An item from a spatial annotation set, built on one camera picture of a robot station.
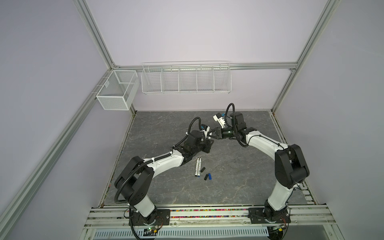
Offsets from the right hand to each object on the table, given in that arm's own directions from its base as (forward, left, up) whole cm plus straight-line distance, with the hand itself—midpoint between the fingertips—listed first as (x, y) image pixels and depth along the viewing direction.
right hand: (207, 135), depth 85 cm
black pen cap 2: (-18, +1, -17) cm, 25 cm away
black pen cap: (-13, +3, -17) cm, 21 cm away
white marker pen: (-13, +7, -15) cm, 21 cm away
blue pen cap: (-18, -1, -17) cm, 24 cm away
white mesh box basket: (+31, +59, +9) cm, 67 cm away
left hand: (-3, -3, -2) cm, 5 cm away
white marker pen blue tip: (-12, +5, -16) cm, 21 cm away
